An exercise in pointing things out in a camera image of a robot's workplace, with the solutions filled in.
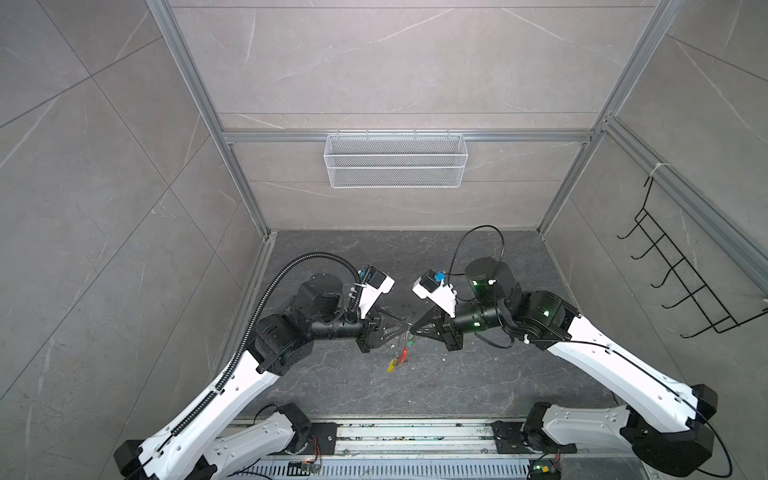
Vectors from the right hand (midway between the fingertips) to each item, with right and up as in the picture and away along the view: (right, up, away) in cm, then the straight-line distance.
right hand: (414, 327), depth 61 cm
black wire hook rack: (+61, +2, -2) cm, 61 cm away
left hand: (-2, +2, -2) cm, 4 cm away
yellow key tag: (-5, -13, +12) cm, 18 cm away
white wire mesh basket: (-3, +47, +40) cm, 62 cm away
